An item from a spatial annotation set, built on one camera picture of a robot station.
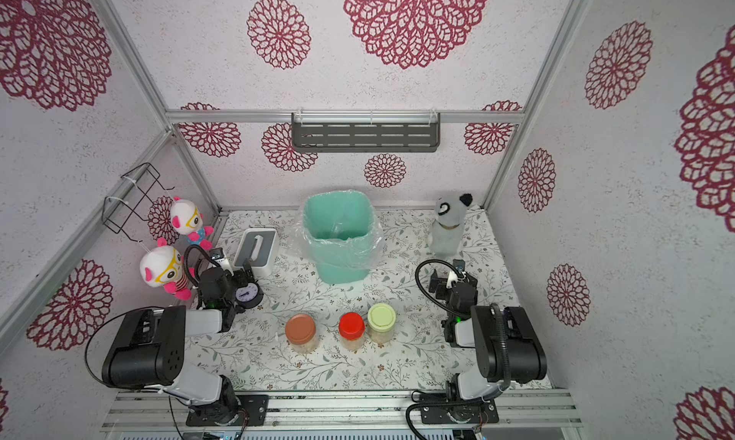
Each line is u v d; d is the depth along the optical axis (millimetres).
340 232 1008
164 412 750
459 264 796
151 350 451
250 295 922
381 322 764
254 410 733
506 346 427
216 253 794
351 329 757
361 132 947
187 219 928
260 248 1003
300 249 856
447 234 999
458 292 721
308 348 814
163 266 795
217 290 714
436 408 747
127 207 759
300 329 779
